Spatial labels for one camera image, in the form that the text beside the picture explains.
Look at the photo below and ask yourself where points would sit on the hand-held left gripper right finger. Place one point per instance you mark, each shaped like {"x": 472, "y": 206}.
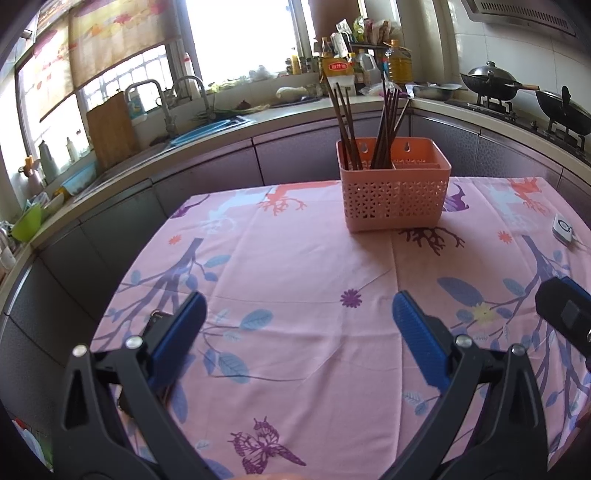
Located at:
{"x": 418, "y": 332}

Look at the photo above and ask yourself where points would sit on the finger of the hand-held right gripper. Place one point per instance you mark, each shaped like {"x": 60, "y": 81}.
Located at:
{"x": 561, "y": 309}
{"x": 577, "y": 286}

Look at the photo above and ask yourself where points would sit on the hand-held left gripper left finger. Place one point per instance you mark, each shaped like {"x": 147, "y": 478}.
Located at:
{"x": 182, "y": 332}

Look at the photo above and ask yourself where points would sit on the orange plastic utensil basket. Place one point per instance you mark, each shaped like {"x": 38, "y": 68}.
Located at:
{"x": 392, "y": 198}

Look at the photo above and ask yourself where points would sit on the bundle of wooden chopsticks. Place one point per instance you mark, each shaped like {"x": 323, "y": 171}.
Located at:
{"x": 344, "y": 120}

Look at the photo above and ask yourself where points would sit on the black smartphone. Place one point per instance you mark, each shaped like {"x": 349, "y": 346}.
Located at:
{"x": 154, "y": 321}

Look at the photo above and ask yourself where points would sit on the white round button device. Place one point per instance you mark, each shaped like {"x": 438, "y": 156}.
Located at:
{"x": 563, "y": 227}

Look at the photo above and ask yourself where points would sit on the pink printed tablecloth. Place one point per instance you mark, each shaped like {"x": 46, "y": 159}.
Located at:
{"x": 300, "y": 277}

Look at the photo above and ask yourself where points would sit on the black wok with lid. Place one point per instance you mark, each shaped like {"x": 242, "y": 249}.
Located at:
{"x": 491, "y": 83}
{"x": 563, "y": 110}

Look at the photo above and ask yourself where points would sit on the gas stove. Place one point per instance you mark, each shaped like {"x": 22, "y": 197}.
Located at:
{"x": 517, "y": 117}

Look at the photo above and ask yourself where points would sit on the light blue tray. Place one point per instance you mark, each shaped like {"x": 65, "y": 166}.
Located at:
{"x": 79, "y": 180}

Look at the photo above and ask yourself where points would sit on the green plastic container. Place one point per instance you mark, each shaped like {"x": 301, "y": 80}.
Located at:
{"x": 27, "y": 224}

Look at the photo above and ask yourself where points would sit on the blue plastic basin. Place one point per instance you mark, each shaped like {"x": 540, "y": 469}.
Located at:
{"x": 198, "y": 131}

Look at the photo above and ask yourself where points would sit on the wooden cutting board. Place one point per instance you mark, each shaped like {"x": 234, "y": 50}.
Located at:
{"x": 113, "y": 131}

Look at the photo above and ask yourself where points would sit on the white thermos bottle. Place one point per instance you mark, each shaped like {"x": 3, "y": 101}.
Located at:
{"x": 48, "y": 164}

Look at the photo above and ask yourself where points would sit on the steel kitchen faucet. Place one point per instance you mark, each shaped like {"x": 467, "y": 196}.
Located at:
{"x": 208, "y": 99}
{"x": 168, "y": 115}

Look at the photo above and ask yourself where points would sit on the green onions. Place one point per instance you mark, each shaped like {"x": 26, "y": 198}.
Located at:
{"x": 231, "y": 112}

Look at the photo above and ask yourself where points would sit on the white blue-label detergent bottle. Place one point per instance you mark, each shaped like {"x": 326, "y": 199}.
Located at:
{"x": 136, "y": 106}

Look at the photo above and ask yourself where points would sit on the steel basin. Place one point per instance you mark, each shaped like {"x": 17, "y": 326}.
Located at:
{"x": 434, "y": 91}

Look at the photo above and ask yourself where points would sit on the white plastic bag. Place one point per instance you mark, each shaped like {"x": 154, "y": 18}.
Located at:
{"x": 291, "y": 93}

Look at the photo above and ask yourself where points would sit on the white bottle with red cap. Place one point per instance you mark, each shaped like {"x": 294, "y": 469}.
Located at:
{"x": 188, "y": 69}

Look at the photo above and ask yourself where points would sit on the white plastic jug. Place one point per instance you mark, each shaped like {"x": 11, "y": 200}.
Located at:
{"x": 365, "y": 69}

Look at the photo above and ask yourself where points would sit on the yellow cooking oil bottle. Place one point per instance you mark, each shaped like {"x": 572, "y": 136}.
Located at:
{"x": 399, "y": 64}

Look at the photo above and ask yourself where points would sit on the white bag with yellow label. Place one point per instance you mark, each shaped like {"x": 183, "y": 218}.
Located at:
{"x": 334, "y": 69}

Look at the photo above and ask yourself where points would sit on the steel range hood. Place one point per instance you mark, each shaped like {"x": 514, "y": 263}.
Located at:
{"x": 517, "y": 11}

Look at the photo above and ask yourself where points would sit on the small yellow bottle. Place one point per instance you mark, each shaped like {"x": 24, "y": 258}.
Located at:
{"x": 296, "y": 65}

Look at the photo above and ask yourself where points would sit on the printed roller blind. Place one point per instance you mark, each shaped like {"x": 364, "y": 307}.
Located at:
{"x": 46, "y": 74}
{"x": 120, "y": 37}

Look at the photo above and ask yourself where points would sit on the cluttered condiment shelf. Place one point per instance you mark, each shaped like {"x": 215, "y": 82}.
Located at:
{"x": 369, "y": 32}

